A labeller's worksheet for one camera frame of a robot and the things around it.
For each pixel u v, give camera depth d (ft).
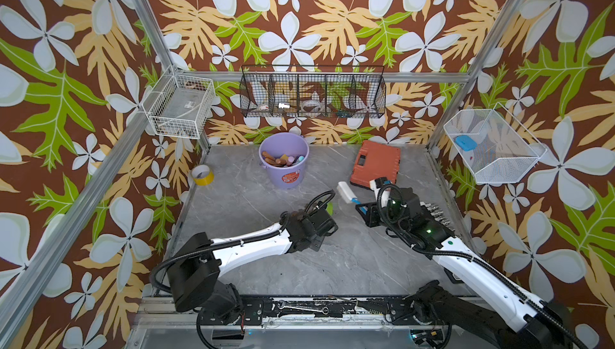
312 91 3.20
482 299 1.52
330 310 2.46
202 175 3.63
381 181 2.22
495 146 2.69
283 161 3.06
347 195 2.64
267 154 3.23
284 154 3.58
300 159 3.09
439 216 3.13
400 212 1.89
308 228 2.03
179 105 2.83
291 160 3.07
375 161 3.56
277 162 3.05
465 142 2.84
